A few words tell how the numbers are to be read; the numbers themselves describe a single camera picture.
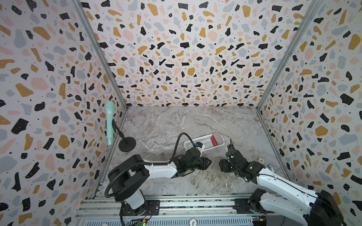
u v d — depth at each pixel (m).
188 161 0.65
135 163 0.48
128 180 0.43
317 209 0.42
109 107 0.75
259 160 0.92
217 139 0.95
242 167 0.63
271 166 0.88
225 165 0.75
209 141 1.00
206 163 0.78
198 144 0.78
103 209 0.75
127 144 0.97
